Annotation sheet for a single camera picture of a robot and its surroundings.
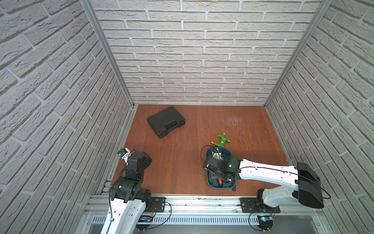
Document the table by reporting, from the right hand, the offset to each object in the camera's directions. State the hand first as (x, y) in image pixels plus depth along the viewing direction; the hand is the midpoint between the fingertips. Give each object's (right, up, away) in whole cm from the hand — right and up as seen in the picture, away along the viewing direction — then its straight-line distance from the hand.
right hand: (215, 170), depth 79 cm
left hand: (-38, +11, -4) cm, 40 cm away
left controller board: (-37, -23, -8) cm, 44 cm away
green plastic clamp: (+8, +15, +16) cm, 23 cm away
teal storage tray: (0, -6, +2) cm, 6 cm away
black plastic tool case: (-32, +27, +24) cm, 49 cm away
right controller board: (+24, -22, -9) cm, 34 cm away
